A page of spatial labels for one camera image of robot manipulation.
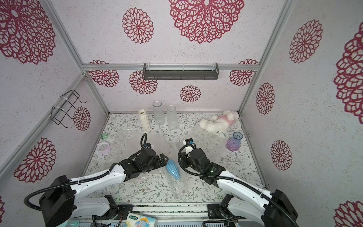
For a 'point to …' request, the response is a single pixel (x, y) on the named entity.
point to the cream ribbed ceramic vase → (144, 120)
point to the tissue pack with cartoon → (134, 220)
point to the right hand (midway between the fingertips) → (178, 153)
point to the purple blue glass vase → (233, 144)
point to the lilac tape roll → (103, 147)
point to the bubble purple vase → (211, 139)
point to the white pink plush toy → (219, 123)
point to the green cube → (104, 136)
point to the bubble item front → (178, 187)
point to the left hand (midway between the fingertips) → (163, 161)
